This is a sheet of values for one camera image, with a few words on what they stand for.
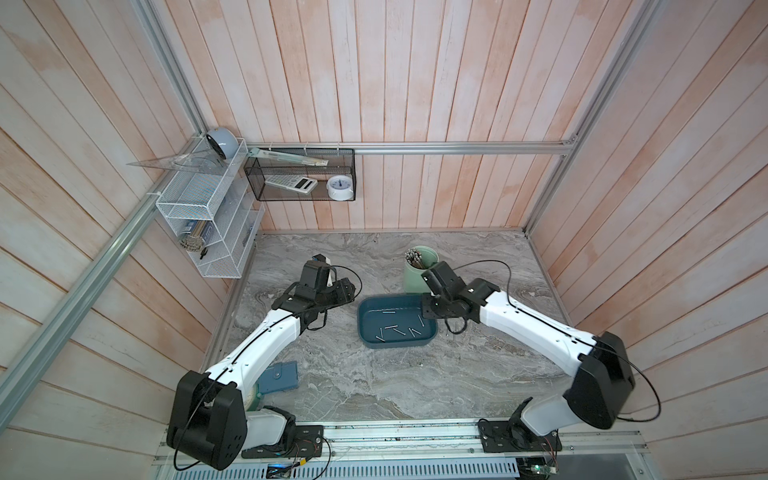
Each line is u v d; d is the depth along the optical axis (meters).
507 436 0.70
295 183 0.98
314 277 0.63
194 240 0.77
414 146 0.95
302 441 0.73
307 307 0.59
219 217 0.87
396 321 0.94
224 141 0.82
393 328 0.93
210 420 0.40
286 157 0.91
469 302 0.57
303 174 1.04
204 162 0.87
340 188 0.94
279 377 0.82
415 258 0.90
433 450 0.73
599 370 0.41
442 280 0.63
